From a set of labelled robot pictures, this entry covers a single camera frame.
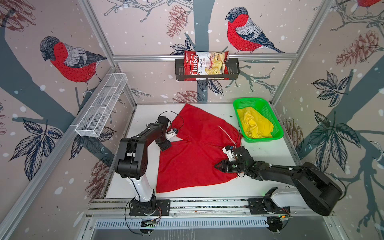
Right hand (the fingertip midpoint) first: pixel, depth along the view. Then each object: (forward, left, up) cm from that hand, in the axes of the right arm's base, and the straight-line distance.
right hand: (216, 169), depth 84 cm
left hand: (+16, +35, +3) cm, 38 cm away
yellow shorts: (+26, -25, +8) cm, 37 cm away
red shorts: (+3, +15, +1) cm, 15 cm away
